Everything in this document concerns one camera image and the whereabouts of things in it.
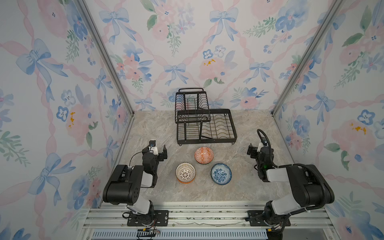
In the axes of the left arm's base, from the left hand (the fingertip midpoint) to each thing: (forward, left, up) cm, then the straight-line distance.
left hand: (158, 145), depth 92 cm
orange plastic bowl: (-21, -18, -6) cm, 28 cm away
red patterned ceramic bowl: (-4, -28, -5) cm, 29 cm away
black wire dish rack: (+9, -23, +11) cm, 27 cm away
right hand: (+1, -63, -1) cm, 63 cm away
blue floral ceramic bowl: (-16, -38, -5) cm, 41 cm away
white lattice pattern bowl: (-15, -17, -5) cm, 24 cm away
